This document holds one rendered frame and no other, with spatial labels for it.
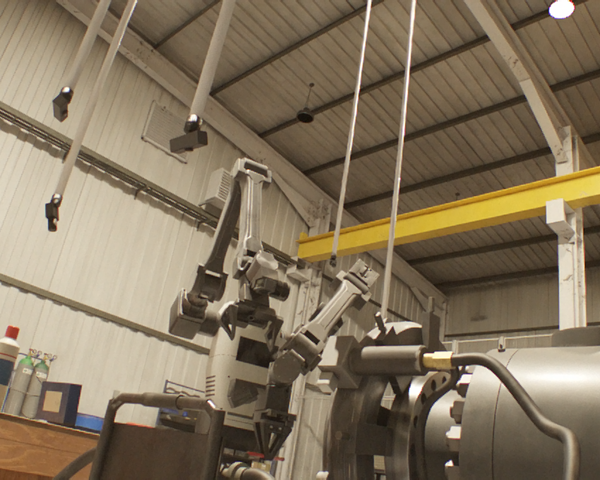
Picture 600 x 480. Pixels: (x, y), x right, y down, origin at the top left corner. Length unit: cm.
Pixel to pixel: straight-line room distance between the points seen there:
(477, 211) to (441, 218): 76
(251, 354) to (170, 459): 70
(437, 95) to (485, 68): 110
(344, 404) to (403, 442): 20
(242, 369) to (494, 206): 920
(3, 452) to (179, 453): 53
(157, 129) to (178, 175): 101
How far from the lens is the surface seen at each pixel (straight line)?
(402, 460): 164
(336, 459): 156
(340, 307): 145
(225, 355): 185
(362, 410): 156
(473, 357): 138
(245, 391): 122
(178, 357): 1122
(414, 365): 142
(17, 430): 161
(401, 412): 166
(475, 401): 151
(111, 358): 1054
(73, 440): 169
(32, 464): 165
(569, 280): 991
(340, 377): 154
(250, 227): 154
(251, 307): 135
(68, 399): 170
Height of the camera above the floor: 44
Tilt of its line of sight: 23 degrees up
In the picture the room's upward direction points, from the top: 10 degrees clockwise
